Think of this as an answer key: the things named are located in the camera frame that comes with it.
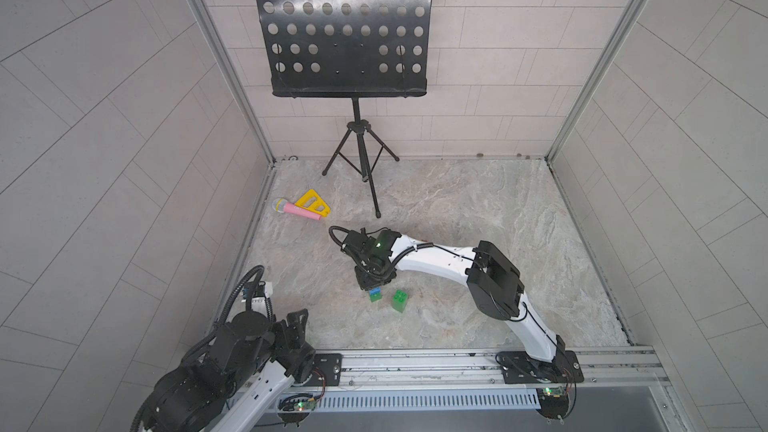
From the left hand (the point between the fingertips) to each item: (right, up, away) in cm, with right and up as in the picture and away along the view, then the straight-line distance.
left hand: (301, 314), depth 65 cm
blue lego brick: (+15, -1, +17) cm, 23 cm away
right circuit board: (+58, -23, +4) cm, 63 cm away
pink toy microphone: (-18, +21, +33) cm, 44 cm away
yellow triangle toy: (-8, +22, +37) cm, 44 cm away
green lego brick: (+15, -3, +16) cm, 22 cm away
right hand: (+12, -1, +20) cm, 23 cm away
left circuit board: (-5, -23, +4) cm, 24 cm away
